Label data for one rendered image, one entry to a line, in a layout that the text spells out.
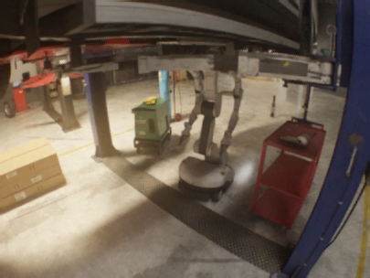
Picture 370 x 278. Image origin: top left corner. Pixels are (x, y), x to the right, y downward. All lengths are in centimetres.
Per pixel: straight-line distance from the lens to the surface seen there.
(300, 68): 82
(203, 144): 213
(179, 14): 60
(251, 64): 75
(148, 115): 303
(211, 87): 205
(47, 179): 297
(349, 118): 110
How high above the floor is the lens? 154
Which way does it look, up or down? 24 degrees down
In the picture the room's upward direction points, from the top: 1 degrees counter-clockwise
